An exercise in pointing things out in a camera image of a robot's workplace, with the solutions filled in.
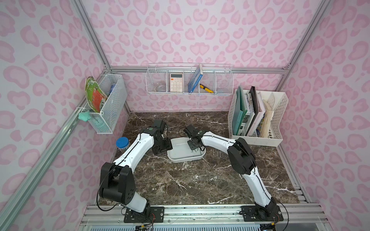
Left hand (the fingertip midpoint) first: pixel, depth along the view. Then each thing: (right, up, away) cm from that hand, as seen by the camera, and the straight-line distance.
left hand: (167, 146), depth 86 cm
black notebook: (+53, +33, +4) cm, 63 cm away
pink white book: (+52, +18, -7) cm, 55 cm away
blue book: (+17, +39, +2) cm, 43 cm away
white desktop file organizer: (+51, +17, -4) cm, 54 cm away
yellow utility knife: (+25, +37, +12) cm, 46 cm away
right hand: (+16, 0, +15) cm, 22 cm away
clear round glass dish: (-6, +37, +9) cm, 39 cm away
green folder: (+41, +21, -7) cm, 46 cm away
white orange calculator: (+4, +41, +9) cm, 42 cm away
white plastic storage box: (+8, -4, +9) cm, 13 cm away
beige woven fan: (+62, +15, +4) cm, 64 cm away
